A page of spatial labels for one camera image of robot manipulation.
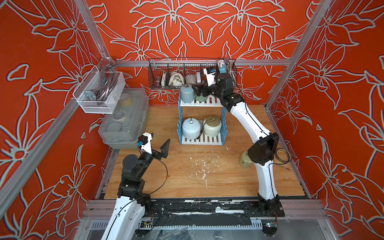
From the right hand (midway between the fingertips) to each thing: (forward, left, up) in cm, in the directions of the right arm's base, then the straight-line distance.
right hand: (195, 81), depth 80 cm
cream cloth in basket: (+10, +12, -5) cm, 16 cm away
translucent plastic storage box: (-14, +39, -18) cm, 45 cm away
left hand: (-29, +17, -11) cm, 35 cm away
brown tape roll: (-27, -52, -38) cm, 70 cm away
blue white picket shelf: (-11, -5, -23) cm, 26 cm away
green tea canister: (-2, -3, -11) cm, 11 cm away
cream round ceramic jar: (-10, -11, -28) cm, 31 cm away
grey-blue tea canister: (-5, +4, -4) cm, 8 cm away
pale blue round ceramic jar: (-12, +3, -26) cm, 29 cm away
